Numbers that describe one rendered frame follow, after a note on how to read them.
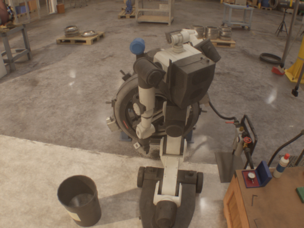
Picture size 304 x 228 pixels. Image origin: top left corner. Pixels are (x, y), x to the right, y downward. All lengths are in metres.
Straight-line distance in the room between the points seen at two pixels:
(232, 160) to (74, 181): 1.61
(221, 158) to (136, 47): 1.49
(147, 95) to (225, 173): 1.39
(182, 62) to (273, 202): 1.13
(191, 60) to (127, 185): 1.38
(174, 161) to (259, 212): 0.74
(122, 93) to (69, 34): 4.95
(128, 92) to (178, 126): 0.64
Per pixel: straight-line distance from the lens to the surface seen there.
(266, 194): 1.70
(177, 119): 1.36
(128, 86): 1.81
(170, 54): 1.23
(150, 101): 1.25
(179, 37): 1.21
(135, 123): 1.95
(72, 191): 1.95
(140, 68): 1.14
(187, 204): 1.85
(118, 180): 2.20
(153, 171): 1.98
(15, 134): 3.18
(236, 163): 2.46
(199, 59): 1.21
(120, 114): 1.96
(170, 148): 1.68
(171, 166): 1.73
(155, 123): 1.95
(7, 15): 5.58
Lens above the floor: 1.73
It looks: 36 degrees down
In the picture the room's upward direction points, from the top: straight up
